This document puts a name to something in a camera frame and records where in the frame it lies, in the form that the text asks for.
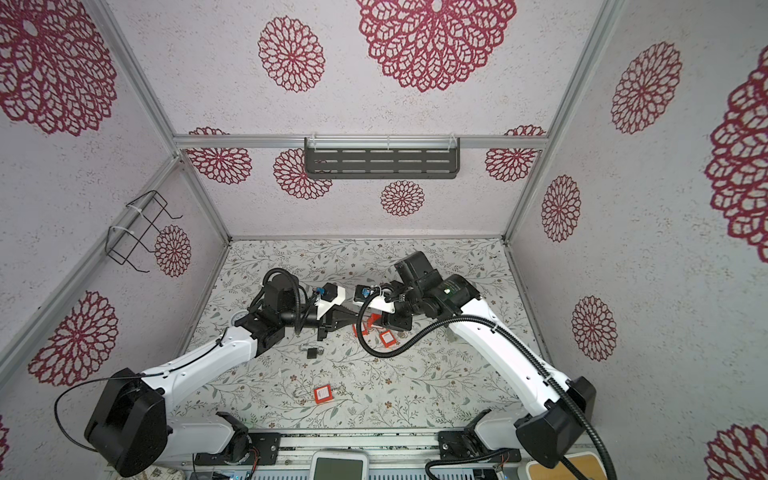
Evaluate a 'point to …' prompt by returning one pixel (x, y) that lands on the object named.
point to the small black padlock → (312, 353)
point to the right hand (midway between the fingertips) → (380, 300)
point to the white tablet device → (339, 465)
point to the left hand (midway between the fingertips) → (357, 320)
